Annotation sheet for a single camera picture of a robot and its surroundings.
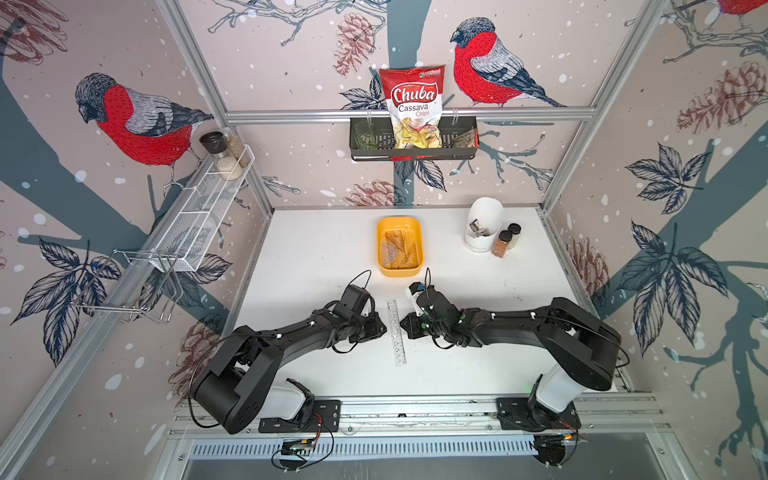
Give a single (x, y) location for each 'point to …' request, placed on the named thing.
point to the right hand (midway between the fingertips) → (399, 324)
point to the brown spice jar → (500, 246)
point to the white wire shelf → (203, 208)
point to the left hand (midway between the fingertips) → (389, 325)
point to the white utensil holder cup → (489, 214)
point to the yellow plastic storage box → (414, 233)
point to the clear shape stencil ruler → (400, 357)
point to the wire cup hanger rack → (133, 284)
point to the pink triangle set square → (407, 252)
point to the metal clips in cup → (476, 230)
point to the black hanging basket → (370, 140)
